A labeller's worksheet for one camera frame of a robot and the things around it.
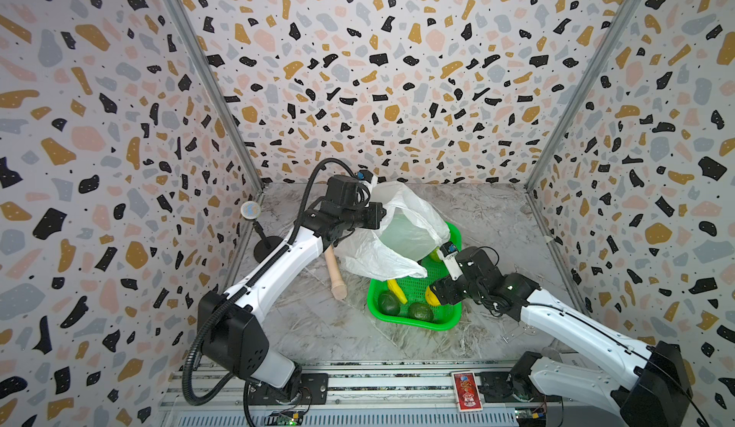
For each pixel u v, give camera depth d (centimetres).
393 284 90
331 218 57
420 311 82
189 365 35
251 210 78
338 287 89
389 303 83
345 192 61
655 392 38
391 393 74
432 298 78
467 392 73
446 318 86
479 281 59
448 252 71
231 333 40
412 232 95
